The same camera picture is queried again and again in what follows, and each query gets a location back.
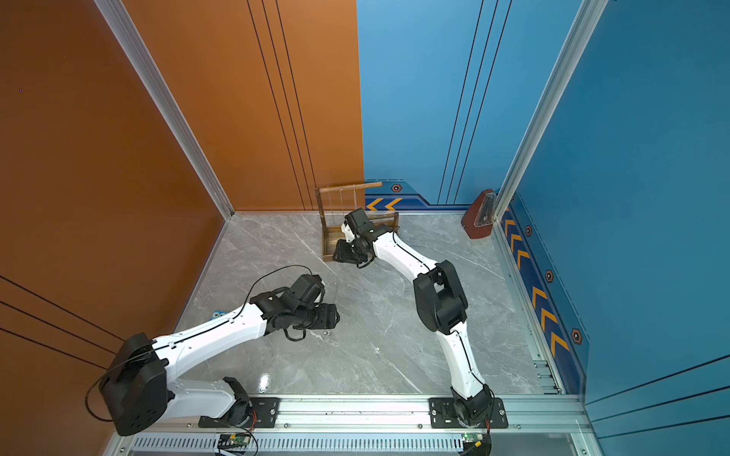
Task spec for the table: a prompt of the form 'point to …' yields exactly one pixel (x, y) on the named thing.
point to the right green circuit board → (471, 437)
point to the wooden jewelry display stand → (332, 235)
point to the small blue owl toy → (218, 313)
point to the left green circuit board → (239, 439)
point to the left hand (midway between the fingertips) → (333, 315)
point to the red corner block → (478, 218)
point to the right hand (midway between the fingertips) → (338, 257)
